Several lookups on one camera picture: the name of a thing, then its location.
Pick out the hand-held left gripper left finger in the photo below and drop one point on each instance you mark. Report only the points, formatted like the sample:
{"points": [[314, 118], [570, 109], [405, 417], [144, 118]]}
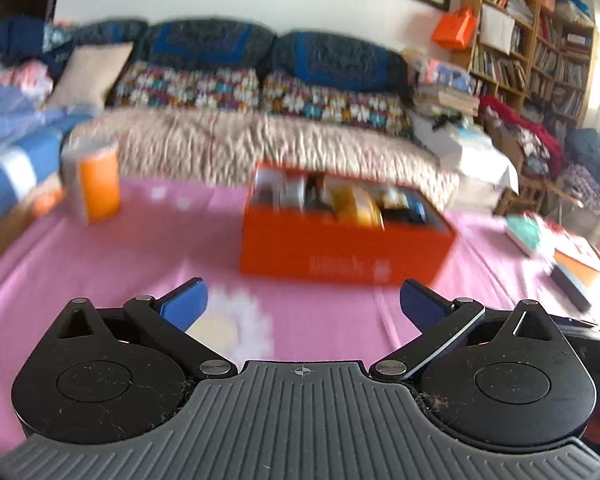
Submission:
{"points": [[185, 302]]}

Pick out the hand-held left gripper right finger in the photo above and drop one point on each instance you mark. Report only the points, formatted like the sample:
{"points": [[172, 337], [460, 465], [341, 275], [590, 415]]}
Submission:
{"points": [[422, 306]]}

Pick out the orange cardboard box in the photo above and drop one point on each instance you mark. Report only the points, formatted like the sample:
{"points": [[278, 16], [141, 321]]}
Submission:
{"points": [[330, 255]]}

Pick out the large gold snack packet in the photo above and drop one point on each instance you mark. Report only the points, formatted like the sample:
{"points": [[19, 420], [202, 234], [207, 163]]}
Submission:
{"points": [[360, 205]]}

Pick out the pink daisy print tablecloth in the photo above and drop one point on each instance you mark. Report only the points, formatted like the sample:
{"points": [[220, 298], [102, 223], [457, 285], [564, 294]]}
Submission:
{"points": [[130, 260]]}

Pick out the red white book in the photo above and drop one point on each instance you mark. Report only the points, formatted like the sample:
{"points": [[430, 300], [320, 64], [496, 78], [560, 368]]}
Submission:
{"points": [[580, 247]]}

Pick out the teal tissue packet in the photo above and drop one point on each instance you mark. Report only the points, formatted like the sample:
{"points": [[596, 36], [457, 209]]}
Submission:
{"points": [[525, 235]]}

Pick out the orange white cylindrical container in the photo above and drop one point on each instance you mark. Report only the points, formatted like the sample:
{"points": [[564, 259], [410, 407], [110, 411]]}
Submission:
{"points": [[100, 185]]}

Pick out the purple floral cloth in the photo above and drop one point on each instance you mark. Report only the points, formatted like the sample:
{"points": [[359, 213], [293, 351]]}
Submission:
{"points": [[585, 185]]}

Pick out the wooden chair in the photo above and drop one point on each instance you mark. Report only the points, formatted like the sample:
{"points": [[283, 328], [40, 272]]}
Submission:
{"points": [[527, 190]]}

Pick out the beige quilted blanket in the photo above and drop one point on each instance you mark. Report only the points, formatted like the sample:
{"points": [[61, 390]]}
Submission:
{"points": [[205, 145]]}

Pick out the white paper pile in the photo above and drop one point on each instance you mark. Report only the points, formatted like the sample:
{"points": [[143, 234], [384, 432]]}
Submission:
{"points": [[475, 155]]}

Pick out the dark blue jacket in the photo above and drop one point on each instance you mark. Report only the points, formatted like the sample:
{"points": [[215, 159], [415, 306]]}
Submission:
{"points": [[595, 150]]}

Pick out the red cloth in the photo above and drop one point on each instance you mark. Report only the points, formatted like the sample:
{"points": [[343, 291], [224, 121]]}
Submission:
{"points": [[545, 140]]}

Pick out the stack of books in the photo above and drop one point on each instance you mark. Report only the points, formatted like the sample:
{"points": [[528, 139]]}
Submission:
{"points": [[445, 100]]}

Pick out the blue white striped blanket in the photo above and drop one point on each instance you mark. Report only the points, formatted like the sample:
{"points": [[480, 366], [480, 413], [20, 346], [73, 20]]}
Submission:
{"points": [[15, 175]]}

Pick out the floral crochet cushion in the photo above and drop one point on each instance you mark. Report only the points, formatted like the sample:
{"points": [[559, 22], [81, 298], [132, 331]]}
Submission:
{"points": [[180, 87], [330, 105]]}

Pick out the pastel printed package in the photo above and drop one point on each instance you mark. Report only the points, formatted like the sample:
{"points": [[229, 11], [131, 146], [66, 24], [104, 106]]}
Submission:
{"points": [[445, 72]]}

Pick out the beige pillow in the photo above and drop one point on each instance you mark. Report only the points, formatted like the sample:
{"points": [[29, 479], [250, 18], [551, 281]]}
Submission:
{"points": [[90, 75]]}

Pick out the blue patterned back cushion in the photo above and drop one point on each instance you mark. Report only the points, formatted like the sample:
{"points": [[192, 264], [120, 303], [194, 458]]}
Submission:
{"points": [[340, 60], [205, 45]]}

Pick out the light blue cloth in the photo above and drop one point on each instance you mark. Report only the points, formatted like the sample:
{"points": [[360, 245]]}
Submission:
{"points": [[5, 110]]}

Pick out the orange paper bag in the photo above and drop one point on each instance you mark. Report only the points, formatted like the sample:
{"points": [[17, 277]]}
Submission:
{"points": [[455, 30]]}

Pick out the pink cloth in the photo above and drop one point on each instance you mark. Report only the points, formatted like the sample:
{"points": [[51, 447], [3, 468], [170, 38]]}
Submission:
{"points": [[25, 72]]}

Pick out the dark patterned back cushion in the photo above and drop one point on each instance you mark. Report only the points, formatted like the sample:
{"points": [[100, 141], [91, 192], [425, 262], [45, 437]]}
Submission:
{"points": [[110, 32]]}

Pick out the navy floral garment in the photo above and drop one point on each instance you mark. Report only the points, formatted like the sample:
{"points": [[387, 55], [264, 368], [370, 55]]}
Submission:
{"points": [[25, 40]]}

